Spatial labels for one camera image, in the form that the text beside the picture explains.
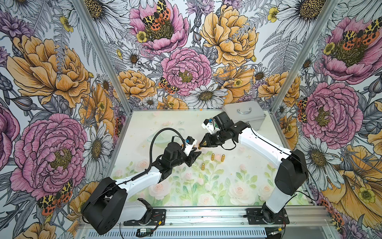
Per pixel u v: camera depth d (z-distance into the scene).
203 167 0.89
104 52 0.88
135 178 0.50
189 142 0.70
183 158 0.73
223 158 0.92
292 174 0.45
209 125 0.77
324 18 0.75
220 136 0.70
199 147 0.81
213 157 0.92
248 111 1.00
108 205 0.42
